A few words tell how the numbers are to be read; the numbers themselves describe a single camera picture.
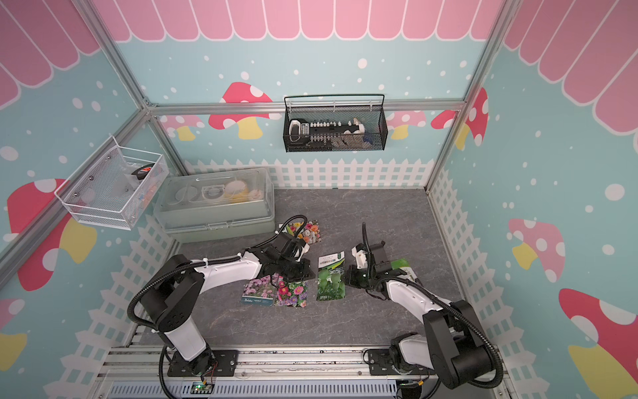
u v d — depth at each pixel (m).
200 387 0.72
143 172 0.77
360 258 0.82
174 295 0.47
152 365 0.76
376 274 0.69
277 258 0.72
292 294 0.88
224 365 0.74
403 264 0.96
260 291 0.89
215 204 0.92
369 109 0.90
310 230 1.05
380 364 0.74
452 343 0.42
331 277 0.89
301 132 0.88
